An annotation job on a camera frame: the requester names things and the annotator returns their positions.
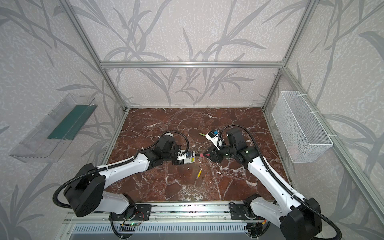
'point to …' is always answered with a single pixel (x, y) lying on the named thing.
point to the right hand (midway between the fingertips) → (207, 146)
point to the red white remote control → (189, 160)
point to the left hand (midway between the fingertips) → (191, 148)
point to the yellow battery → (200, 171)
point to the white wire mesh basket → (303, 137)
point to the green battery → (202, 134)
